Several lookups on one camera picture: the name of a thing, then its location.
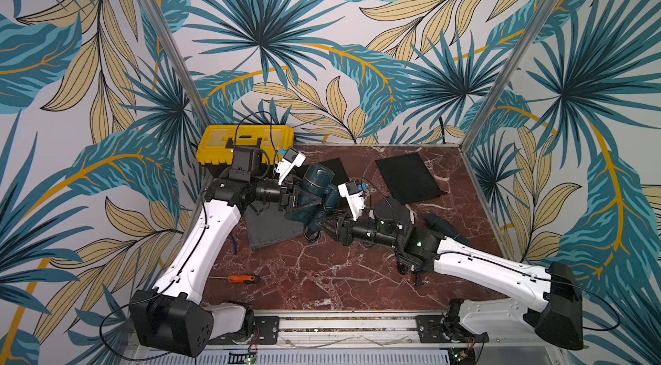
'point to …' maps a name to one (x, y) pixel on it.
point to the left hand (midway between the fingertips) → (317, 201)
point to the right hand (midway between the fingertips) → (316, 221)
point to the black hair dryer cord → (305, 234)
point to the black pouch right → (408, 178)
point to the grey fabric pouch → (267, 224)
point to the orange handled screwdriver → (250, 279)
